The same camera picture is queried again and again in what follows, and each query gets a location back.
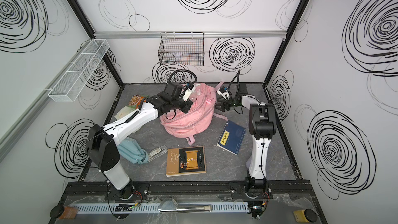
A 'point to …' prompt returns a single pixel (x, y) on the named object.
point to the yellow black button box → (306, 215)
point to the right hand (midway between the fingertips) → (217, 101)
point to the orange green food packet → (134, 101)
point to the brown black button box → (64, 212)
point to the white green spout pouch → (127, 109)
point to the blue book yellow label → (231, 137)
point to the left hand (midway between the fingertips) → (193, 101)
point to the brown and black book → (185, 161)
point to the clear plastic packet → (156, 153)
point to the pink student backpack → (198, 119)
